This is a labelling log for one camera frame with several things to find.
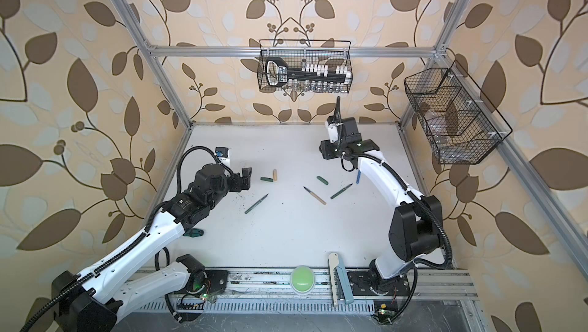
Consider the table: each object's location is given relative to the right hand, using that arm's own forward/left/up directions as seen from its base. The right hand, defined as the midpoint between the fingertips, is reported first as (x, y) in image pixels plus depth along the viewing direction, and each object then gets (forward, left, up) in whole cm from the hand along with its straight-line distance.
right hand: (327, 148), depth 86 cm
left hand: (-10, +31, +3) cm, 33 cm away
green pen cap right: (-2, +1, -19) cm, 19 cm away
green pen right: (-8, -6, -19) cm, 22 cm away
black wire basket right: (-4, -42, +15) cm, 45 cm away
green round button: (-41, +11, -18) cm, 46 cm away
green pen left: (-12, +29, -20) cm, 38 cm away
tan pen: (-9, +5, -20) cm, 23 cm away
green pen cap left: (-2, +25, -18) cm, 31 cm away
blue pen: (0, -16, -20) cm, 25 cm away
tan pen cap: (+1, +22, -20) cm, 30 cm away
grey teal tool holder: (-39, -1, -16) cm, 42 cm away
